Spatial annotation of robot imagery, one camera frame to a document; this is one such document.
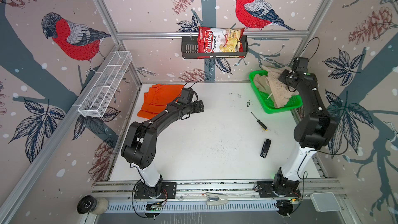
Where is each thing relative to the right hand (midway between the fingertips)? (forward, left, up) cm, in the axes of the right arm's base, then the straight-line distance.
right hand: (281, 77), depth 89 cm
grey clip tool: (-59, +38, -22) cm, 74 cm away
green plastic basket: (-1, +2, -22) cm, 22 cm away
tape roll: (-65, +90, -11) cm, 111 cm away
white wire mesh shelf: (-29, +95, +9) cm, 100 cm away
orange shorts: (+1, +81, -21) cm, 84 cm away
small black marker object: (-34, +11, -22) cm, 42 cm away
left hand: (-15, +49, -10) cm, 52 cm away
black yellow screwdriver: (-19, +9, -24) cm, 32 cm away
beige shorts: (-10, +2, -4) cm, 10 cm away
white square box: (-57, -12, -25) cm, 64 cm away
